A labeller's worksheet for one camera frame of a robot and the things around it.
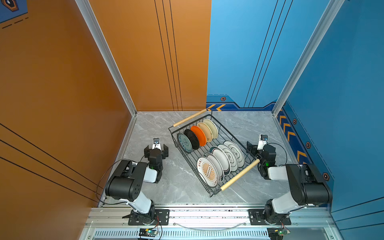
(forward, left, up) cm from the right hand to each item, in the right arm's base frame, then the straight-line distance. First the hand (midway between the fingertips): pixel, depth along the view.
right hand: (255, 142), depth 94 cm
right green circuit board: (-46, -1, -9) cm, 47 cm away
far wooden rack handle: (+10, +41, +13) cm, 44 cm away
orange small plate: (+1, +34, +4) cm, 34 cm away
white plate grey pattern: (-12, +17, +4) cm, 21 cm away
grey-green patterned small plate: (0, +45, 0) cm, 45 cm away
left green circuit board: (-46, +60, -8) cm, 76 cm away
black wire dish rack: (-9, +41, -4) cm, 42 cm away
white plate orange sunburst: (-19, +31, 0) cm, 36 cm away
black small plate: (-2, +39, +7) cm, 40 cm away
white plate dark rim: (-18, +24, +2) cm, 30 cm away
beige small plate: (+5, +30, +5) cm, 31 cm away
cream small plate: (+6, +25, +5) cm, 27 cm away
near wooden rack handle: (-26, +16, +12) cm, 33 cm away
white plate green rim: (-14, +22, +5) cm, 26 cm away
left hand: (-1, +62, +1) cm, 63 cm away
